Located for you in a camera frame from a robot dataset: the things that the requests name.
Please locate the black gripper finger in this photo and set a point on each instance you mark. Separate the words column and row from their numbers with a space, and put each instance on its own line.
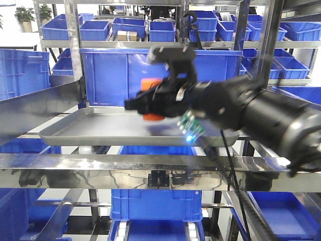
column 140, row 103

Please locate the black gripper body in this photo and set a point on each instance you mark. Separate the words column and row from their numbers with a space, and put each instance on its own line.
column 168, row 100

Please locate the orange cylinder capacitor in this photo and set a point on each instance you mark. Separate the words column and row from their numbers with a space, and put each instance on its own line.
column 150, row 82

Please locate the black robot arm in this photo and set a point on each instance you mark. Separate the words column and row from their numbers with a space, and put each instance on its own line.
column 263, row 113

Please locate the steel shelf rack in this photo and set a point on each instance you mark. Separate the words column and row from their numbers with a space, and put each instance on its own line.
column 100, row 160
column 125, row 44

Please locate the green circuit board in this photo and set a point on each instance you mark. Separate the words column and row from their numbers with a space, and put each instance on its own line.
column 190, row 124

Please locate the grey metal tray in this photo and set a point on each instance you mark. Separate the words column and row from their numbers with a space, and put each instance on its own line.
column 100, row 123

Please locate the brown cardboard box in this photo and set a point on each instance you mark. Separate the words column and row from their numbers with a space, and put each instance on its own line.
column 123, row 36

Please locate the row of blue bins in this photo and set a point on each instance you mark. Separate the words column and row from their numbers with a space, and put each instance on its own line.
column 95, row 30

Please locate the green potted plant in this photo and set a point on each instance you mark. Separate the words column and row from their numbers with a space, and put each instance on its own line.
column 25, row 15
column 46, row 12

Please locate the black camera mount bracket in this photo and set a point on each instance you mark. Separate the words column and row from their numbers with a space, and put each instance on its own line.
column 180, row 60

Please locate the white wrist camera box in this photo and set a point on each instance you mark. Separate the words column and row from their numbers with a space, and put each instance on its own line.
column 154, row 55

